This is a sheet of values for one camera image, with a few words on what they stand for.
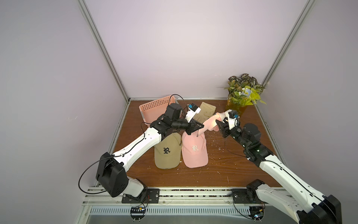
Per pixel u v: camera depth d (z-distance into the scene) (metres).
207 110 1.12
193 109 0.64
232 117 0.61
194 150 0.83
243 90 0.94
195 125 0.64
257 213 0.71
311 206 0.39
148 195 0.72
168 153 0.84
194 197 0.74
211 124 0.73
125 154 0.44
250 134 0.54
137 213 0.72
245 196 0.71
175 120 0.61
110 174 0.40
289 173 0.46
